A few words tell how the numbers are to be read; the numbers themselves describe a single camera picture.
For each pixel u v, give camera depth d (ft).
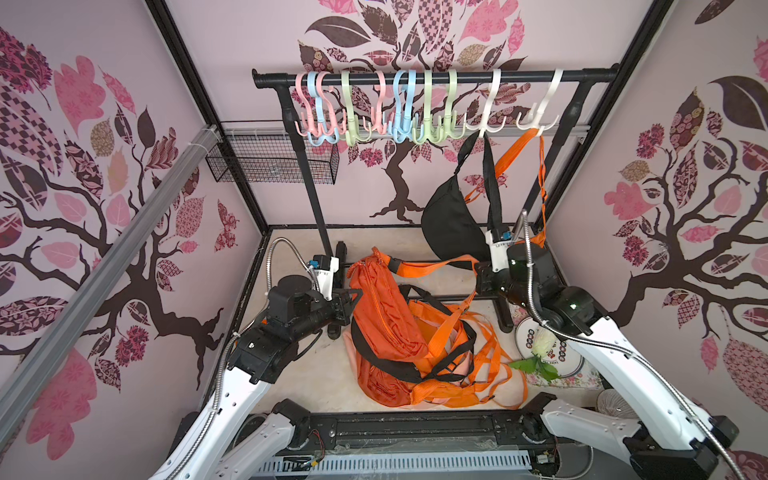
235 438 1.43
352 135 1.92
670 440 1.26
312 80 1.65
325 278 1.92
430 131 1.89
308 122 1.87
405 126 1.92
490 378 2.65
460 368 2.67
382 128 1.87
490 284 1.99
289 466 2.36
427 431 2.45
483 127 1.98
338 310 1.89
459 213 2.51
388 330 2.16
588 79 1.72
